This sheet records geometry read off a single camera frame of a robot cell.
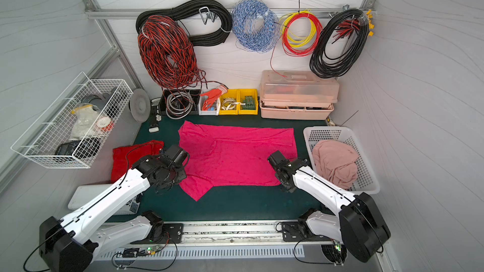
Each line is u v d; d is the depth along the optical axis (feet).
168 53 2.46
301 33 2.99
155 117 3.64
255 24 2.36
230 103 3.77
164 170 1.79
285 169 2.00
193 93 3.77
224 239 2.39
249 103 3.90
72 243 1.23
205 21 2.35
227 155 3.14
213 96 3.76
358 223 1.33
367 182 2.68
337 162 2.92
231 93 3.88
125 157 3.04
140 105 3.60
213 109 3.73
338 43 3.02
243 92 3.90
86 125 2.14
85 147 1.85
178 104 3.62
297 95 3.32
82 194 2.33
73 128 2.21
